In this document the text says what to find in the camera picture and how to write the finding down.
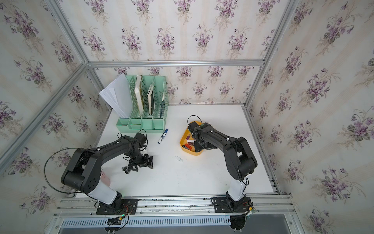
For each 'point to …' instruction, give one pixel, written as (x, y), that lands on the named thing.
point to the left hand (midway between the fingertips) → (148, 169)
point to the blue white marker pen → (162, 136)
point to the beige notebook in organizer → (151, 100)
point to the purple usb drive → (188, 137)
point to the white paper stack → (118, 94)
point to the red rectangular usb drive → (188, 146)
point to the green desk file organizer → (147, 124)
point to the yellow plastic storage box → (190, 142)
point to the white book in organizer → (139, 91)
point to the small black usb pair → (125, 168)
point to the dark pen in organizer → (161, 107)
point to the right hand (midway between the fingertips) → (208, 148)
